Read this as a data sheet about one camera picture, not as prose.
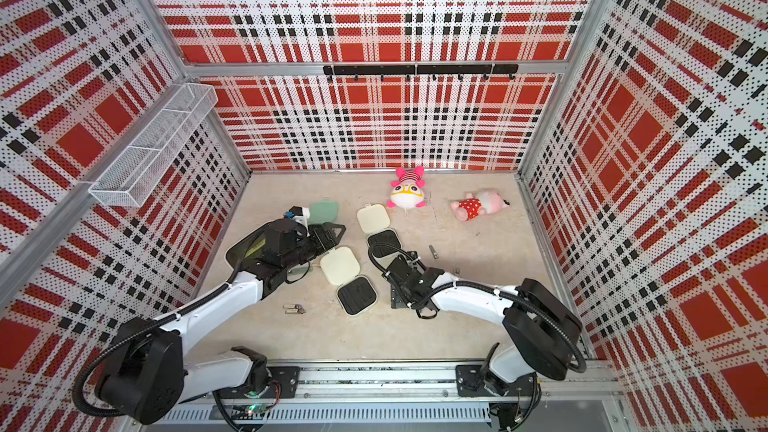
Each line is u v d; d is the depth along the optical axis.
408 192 1.05
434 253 0.97
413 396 0.73
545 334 0.43
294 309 0.86
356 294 0.88
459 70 0.91
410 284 0.65
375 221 1.03
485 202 1.04
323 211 1.11
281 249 0.65
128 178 0.69
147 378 0.40
